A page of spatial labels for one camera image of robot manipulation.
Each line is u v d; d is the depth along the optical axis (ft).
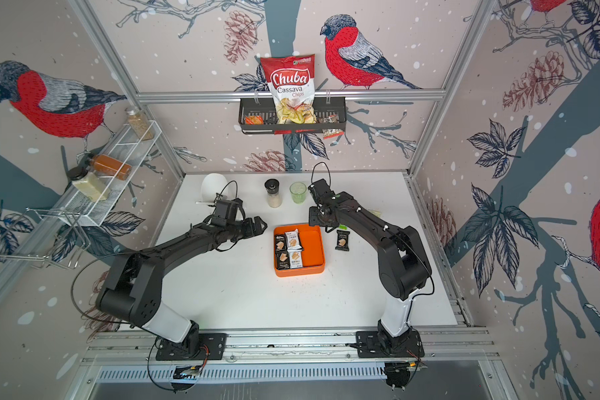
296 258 2.95
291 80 2.67
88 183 2.15
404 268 1.57
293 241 3.10
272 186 3.30
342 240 3.12
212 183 3.23
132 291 1.47
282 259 2.94
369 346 2.39
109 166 2.39
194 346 2.17
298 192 3.61
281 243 3.05
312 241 3.13
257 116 3.08
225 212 2.39
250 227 2.69
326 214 2.16
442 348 2.35
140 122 2.80
